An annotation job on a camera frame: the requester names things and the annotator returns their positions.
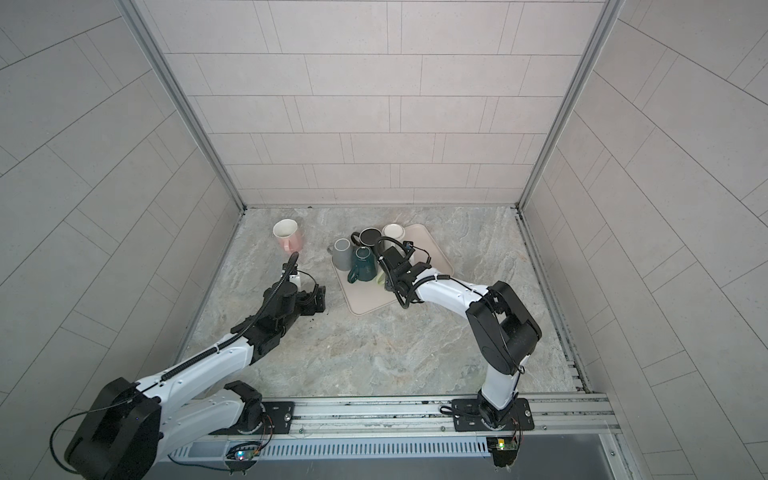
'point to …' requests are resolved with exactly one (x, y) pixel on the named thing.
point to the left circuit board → (242, 457)
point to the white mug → (395, 231)
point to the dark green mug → (366, 265)
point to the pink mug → (289, 235)
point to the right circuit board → (503, 449)
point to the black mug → (367, 237)
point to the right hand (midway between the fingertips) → (399, 280)
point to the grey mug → (342, 254)
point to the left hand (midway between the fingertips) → (320, 284)
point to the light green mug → (381, 278)
